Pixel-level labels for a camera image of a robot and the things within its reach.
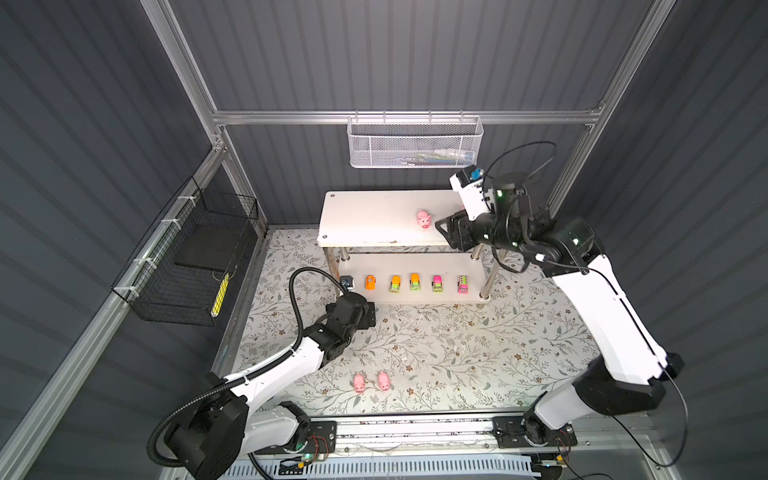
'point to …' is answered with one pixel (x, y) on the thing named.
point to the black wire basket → (178, 274)
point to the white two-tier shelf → (398, 218)
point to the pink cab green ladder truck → (463, 288)
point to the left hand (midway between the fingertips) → (358, 304)
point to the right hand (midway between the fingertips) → (448, 222)
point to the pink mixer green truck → (437, 284)
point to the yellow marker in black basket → (219, 299)
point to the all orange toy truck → (370, 282)
